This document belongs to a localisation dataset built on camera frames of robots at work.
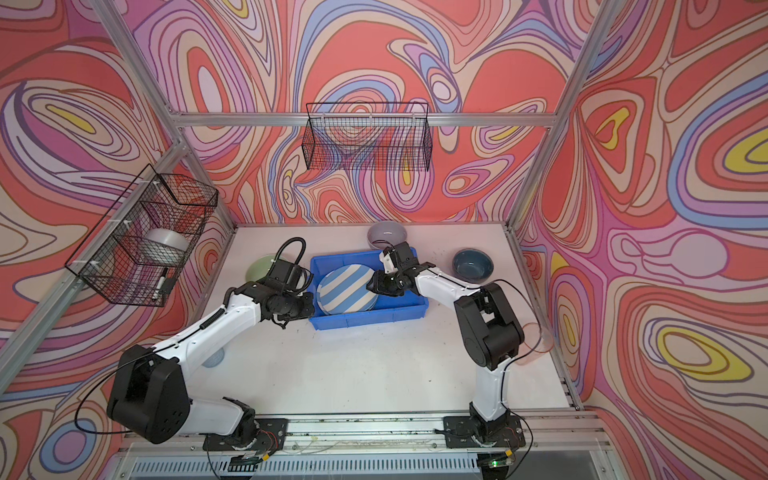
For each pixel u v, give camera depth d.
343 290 0.95
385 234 1.12
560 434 0.75
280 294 0.64
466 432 0.73
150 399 0.41
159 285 0.72
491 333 0.50
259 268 1.01
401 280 0.72
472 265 1.05
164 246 0.70
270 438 0.72
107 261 0.66
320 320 0.84
